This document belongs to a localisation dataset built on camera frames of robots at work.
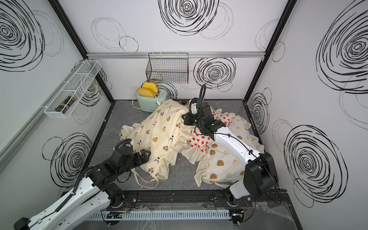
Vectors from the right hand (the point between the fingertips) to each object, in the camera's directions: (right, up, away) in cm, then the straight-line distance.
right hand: (182, 116), depth 79 cm
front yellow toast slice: (-26, +16, +19) cm, 36 cm away
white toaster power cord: (-17, +9, +20) cm, 28 cm away
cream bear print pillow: (+21, -27, -2) cm, 34 cm away
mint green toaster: (-25, +8, +23) cm, 35 cm away
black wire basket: (-14, +41, +45) cm, 62 cm away
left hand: (-20, -21, -2) cm, 29 cm away
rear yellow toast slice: (-23, +21, +22) cm, 39 cm away
